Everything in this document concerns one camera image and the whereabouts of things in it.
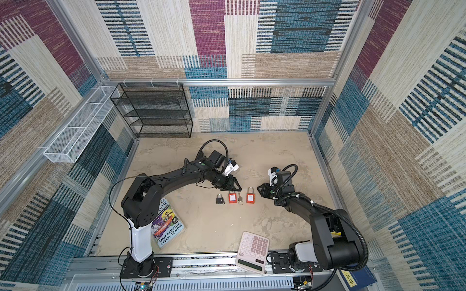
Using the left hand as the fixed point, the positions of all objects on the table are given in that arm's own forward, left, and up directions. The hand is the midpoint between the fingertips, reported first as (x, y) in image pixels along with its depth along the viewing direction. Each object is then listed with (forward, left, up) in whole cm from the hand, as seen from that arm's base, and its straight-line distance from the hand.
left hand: (239, 187), depth 86 cm
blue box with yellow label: (-36, -43, -6) cm, 57 cm away
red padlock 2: (-1, -6, -8) cm, 10 cm away
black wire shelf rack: (+48, +49, +9) cm, 69 cm away
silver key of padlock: (-2, 0, -9) cm, 9 cm away
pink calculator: (-25, -5, -8) cm, 27 cm away
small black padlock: (-2, +10, -9) cm, 14 cm away
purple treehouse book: (-14, +33, -7) cm, 36 cm away
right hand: (+1, -10, -5) cm, 11 cm away
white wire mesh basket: (+7, +66, +24) cm, 71 cm away
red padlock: (-1, +3, -8) cm, 9 cm away
